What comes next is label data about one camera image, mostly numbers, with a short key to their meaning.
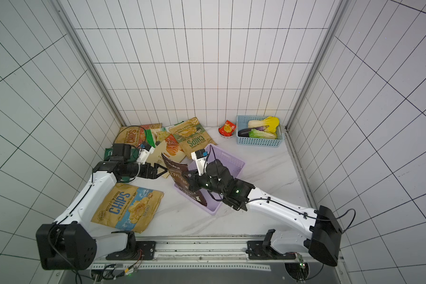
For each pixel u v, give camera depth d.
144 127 1.18
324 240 0.38
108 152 1.04
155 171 0.71
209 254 0.73
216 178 0.51
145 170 0.70
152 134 1.13
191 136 1.11
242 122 1.21
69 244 0.39
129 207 0.83
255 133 1.07
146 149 0.73
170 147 1.07
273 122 1.10
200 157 0.60
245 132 1.11
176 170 0.71
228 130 1.13
